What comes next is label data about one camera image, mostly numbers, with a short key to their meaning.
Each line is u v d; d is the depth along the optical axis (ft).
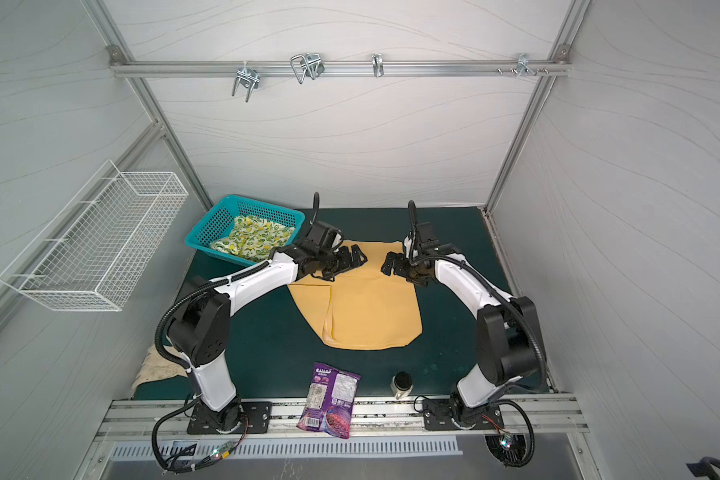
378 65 2.57
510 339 1.50
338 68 2.56
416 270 2.48
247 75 2.56
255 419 2.41
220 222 3.62
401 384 2.31
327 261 2.45
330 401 2.41
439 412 2.40
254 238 3.48
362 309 3.01
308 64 2.51
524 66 2.51
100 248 2.29
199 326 1.55
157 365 2.69
